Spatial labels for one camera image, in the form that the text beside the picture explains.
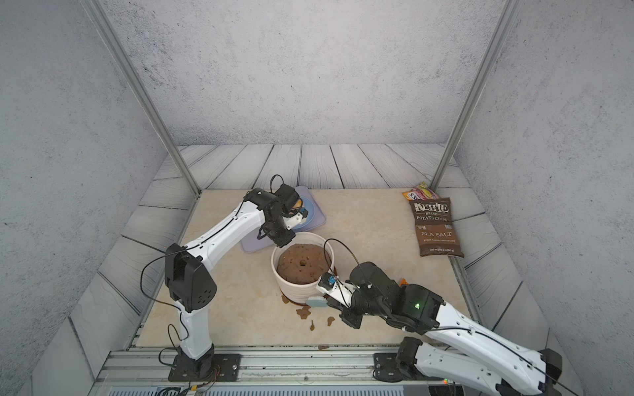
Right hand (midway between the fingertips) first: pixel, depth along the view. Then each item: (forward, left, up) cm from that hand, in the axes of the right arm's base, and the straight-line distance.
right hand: (332, 303), depth 66 cm
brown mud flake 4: (-5, +3, -23) cm, 24 cm away
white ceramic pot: (+6, +13, -7) cm, 16 cm away
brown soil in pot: (+17, +10, -10) cm, 22 cm away
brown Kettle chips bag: (+39, -43, -20) cm, 62 cm away
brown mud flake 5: (+2, +1, -21) cm, 21 cm away
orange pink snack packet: (+58, -42, -18) cm, 74 cm away
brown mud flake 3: (0, +7, -20) cm, 21 cm away
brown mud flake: (+4, +10, -20) cm, 23 cm away
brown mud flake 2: (+8, +16, -19) cm, 27 cm away
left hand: (+23, +15, -5) cm, 28 cm away
